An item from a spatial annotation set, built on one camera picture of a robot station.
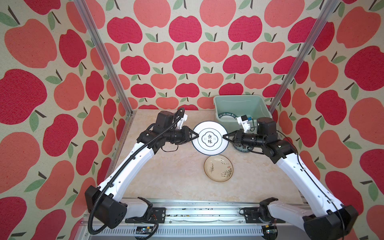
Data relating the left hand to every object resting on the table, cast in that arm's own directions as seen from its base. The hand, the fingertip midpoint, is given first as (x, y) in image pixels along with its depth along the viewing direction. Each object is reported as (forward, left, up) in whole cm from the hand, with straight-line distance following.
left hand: (200, 137), depth 68 cm
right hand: (+1, -12, -1) cm, 12 cm away
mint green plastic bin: (+42, -43, -19) cm, 63 cm away
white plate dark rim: (+39, -24, -27) cm, 53 cm away
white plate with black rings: (-1, -5, -2) cm, 5 cm away
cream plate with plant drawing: (-1, -12, -31) cm, 33 cm away
